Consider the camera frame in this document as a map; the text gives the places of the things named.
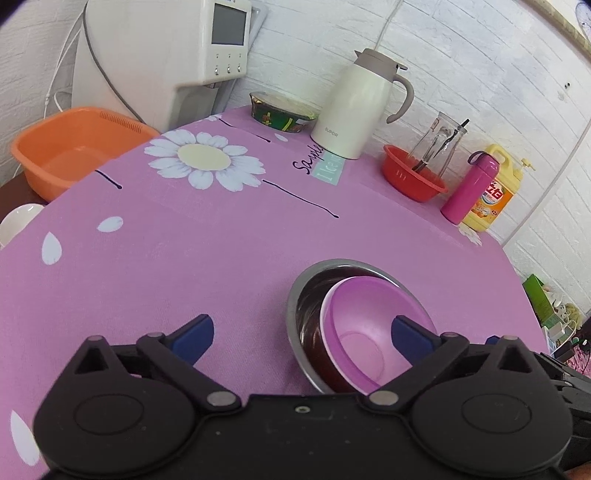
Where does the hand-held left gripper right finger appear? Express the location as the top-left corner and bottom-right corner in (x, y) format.
(363, 315), (537, 411)

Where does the wooden wall strip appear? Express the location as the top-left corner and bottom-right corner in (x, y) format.
(531, 0), (591, 44)

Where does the white thermal carafe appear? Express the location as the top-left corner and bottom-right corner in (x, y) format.
(310, 48), (415, 161)

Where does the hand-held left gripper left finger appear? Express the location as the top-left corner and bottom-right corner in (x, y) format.
(68, 314), (243, 412)

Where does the white water dispenser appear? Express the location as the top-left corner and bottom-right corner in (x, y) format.
(74, 0), (269, 132)

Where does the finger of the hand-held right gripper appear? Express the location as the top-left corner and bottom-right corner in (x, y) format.
(531, 352), (588, 389)

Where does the yellow detergent bottle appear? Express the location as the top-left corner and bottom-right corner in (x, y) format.
(462, 144), (536, 232)

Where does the green instant noodle bowl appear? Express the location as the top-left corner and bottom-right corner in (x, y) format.
(250, 91), (319, 134)

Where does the pink thermos bottle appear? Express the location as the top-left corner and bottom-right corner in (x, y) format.
(440, 151), (505, 225)

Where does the green storage box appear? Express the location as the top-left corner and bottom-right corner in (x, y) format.
(523, 274), (557, 326)

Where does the red ceramic bowl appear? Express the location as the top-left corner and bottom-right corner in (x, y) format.
(300, 318), (362, 394)

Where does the grey hose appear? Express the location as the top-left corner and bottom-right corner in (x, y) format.
(83, 14), (153, 130)

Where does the purple plastic bowl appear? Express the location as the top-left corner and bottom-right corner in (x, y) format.
(320, 276), (437, 396)

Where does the pink floral tablecloth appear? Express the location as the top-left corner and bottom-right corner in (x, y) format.
(0, 105), (555, 480)

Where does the orange plastic basin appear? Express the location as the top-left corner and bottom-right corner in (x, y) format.
(11, 107), (160, 202)

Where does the stainless steel bowl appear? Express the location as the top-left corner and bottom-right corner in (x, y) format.
(286, 259), (437, 396)

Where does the glass pitcher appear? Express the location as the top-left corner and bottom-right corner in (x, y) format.
(409, 112), (469, 181)

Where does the white round object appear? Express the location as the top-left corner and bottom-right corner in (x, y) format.
(0, 203), (44, 250)

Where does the dark stirring stick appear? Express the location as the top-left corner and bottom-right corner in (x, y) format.
(413, 119), (470, 172)

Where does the red plastic basket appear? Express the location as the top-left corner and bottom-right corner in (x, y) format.
(381, 144), (448, 203)

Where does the white power strip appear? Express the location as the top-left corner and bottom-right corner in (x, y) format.
(542, 314), (578, 356)

